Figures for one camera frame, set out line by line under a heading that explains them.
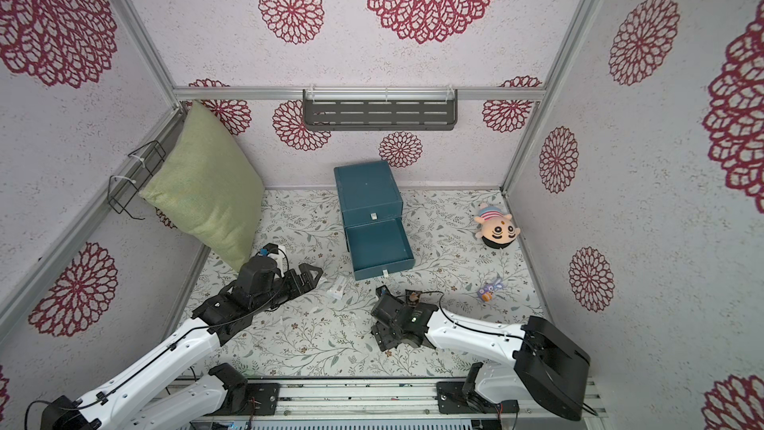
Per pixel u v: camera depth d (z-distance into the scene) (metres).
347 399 0.76
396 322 0.63
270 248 0.71
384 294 0.76
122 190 0.73
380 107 0.92
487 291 0.90
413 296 0.90
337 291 0.92
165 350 0.47
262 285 0.60
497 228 0.97
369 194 0.90
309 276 0.71
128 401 0.42
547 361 0.42
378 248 0.93
